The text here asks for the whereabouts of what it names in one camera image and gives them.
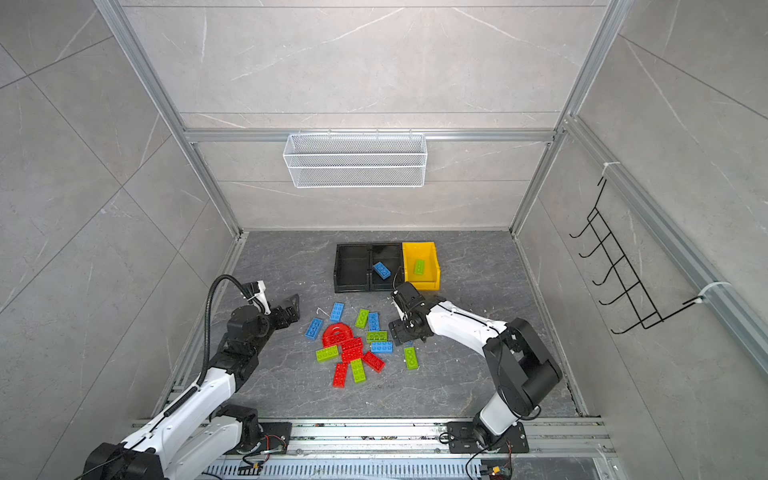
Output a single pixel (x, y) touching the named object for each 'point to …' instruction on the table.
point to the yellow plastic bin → (428, 252)
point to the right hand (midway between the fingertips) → (405, 329)
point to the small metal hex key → (317, 311)
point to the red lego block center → (352, 350)
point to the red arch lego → (334, 334)
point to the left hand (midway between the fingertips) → (283, 293)
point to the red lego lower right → (373, 361)
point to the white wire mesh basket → (355, 160)
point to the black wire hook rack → (647, 313)
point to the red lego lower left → (339, 375)
